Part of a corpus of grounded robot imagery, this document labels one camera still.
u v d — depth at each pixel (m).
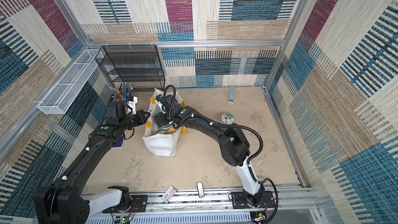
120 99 1.02
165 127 0.89
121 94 1.05
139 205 0.73
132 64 1.08
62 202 0.39
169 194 0.76
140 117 0.70
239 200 0.73
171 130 0.87
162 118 0.76
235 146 0.52
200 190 0.74
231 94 1.11
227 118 0.94
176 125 0.62
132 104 0.72
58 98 0.71
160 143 0.79
